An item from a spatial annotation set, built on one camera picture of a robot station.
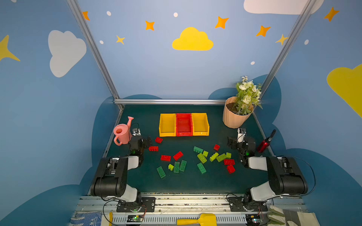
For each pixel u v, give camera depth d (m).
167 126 1.08
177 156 0.91
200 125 1.11
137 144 0.72
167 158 0.91
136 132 0.84
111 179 0.45
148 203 0.76
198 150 0.93
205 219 0.70
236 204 0.75
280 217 0.70
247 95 0.87
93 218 0.70
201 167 0.86
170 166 0.86
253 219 0.72
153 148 0.93
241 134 0.82
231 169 0.86
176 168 0.86
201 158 0.91
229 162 0.89
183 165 0.86
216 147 0.96
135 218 0.71
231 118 1.00
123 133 0.90
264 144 0.89
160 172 0.85
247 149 0.73
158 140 0.98
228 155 0.93
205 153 0.93
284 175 0.46
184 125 1.08
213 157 0.91
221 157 0.93
